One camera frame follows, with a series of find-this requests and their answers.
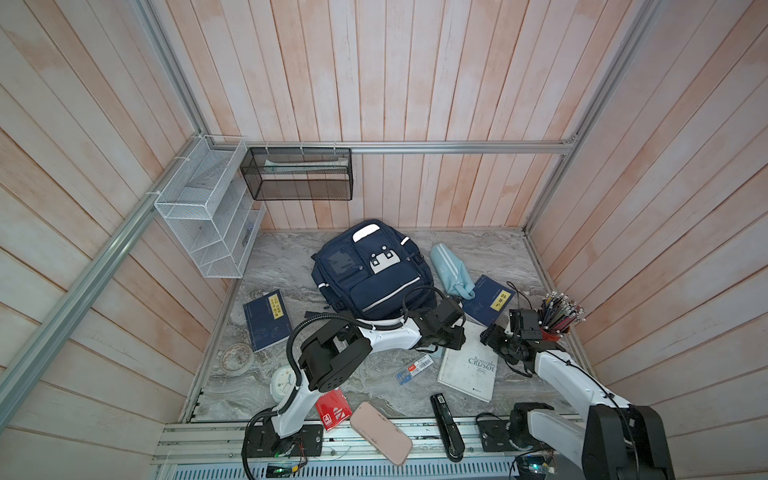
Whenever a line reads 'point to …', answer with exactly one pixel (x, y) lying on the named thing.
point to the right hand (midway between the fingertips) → (489, 337)
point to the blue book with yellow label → (489, 301)
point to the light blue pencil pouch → (452, 271)
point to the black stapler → (451, 436)
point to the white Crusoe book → (471, 369)
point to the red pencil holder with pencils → (557, 314)
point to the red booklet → (333, 408)
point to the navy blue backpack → (368, 270)
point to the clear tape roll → (236, 359)
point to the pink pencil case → (381, 432)
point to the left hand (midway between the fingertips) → (461, 345)
